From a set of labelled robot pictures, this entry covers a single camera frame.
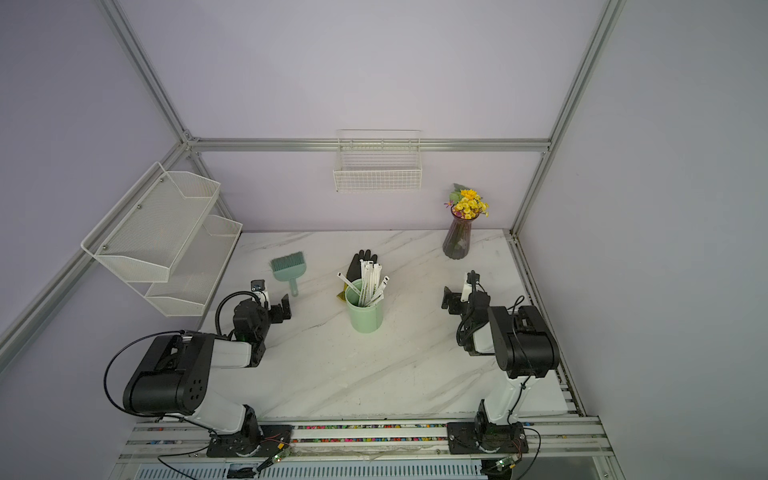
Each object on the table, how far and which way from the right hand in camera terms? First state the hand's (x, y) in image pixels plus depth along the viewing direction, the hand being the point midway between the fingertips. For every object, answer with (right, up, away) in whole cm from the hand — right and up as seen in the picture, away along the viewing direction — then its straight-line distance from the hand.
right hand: (461, 291), depth 99 cm
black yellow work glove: (-38, +6, +10) cm, 39 cm away
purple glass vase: (+1, +18, +8) cm, 20 cm away
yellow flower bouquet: (+1, +29, -4) cm, 29 cm away
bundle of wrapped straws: (-30, +2, -13) cm, 32 cm away
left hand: (-62, -2, -4) cm, 62 cm away
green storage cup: (-31, -7, -11) cm, 34 cm away
